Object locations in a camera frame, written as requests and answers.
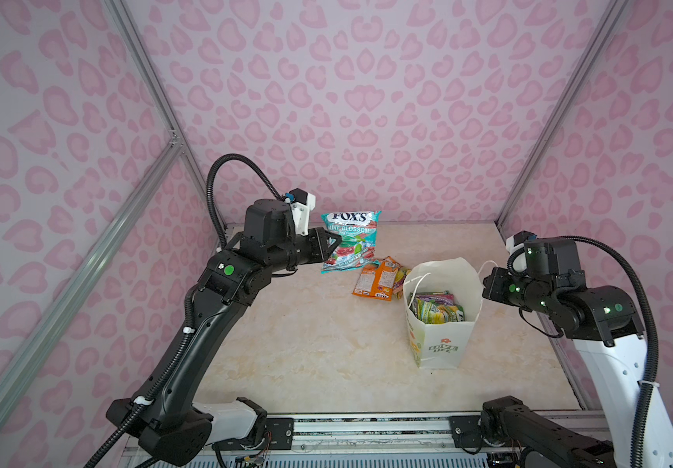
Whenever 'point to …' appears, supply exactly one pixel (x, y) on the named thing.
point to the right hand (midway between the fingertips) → (484, 278)
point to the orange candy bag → (376, 280)
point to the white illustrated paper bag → (438, 345)
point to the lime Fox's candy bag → (430, 312)
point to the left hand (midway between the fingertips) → (343, 234)
